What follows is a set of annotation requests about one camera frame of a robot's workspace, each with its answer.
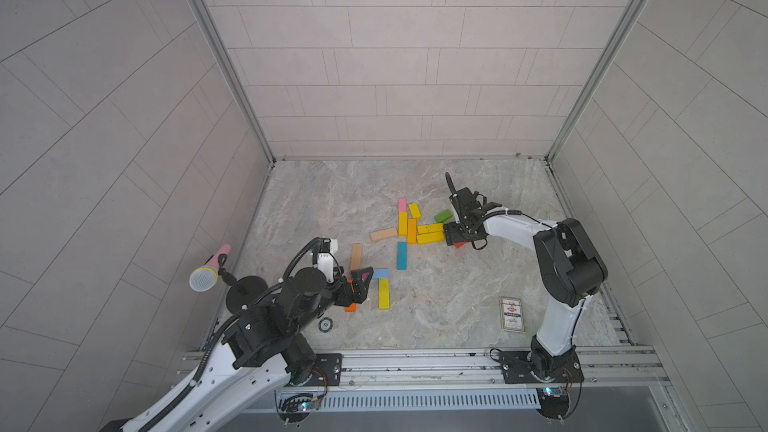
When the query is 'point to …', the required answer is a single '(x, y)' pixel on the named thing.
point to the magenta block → (364, 276)
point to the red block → (459, 244)
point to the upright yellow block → (403, 224)
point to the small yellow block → (415, 211)
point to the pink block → (402, 205)
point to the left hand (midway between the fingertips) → (365, 271)
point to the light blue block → (381, 273)
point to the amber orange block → (412, 231)
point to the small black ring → (322, 329)
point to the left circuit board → (296, 408)
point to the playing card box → (512, 313)
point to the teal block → (401, 256)
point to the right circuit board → (554, 402)
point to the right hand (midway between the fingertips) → (456, 233)
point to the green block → (443, 216)
